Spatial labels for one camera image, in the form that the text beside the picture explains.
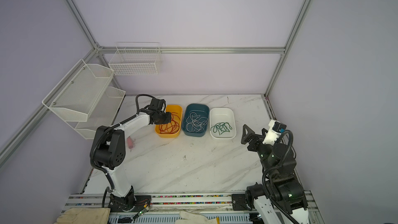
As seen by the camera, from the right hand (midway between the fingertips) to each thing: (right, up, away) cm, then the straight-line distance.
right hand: (252, 126), depth 62 cm
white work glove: (-26, -43, +8) cm, 51 cm away
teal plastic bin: (-20, +6, +49) cm, 54 cm away
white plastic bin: (-8, +3, +46) cm, 47 cm away
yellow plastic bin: (-39, +7, +43) cm, 59 cm away
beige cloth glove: (-75, -42, +8) cm, 86 cm away
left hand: (-42, +1, +35) cm, 55 cm away
